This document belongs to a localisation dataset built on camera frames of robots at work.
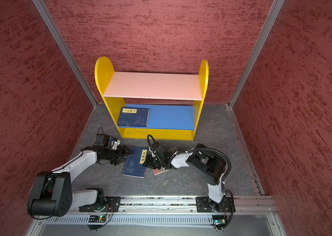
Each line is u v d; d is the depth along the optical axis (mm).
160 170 812
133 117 903
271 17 742
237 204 767
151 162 792
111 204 741
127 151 811
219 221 706
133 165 855
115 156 771
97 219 712
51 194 416
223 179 515
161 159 710
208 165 499
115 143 774
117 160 777
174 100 697
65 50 877
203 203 739
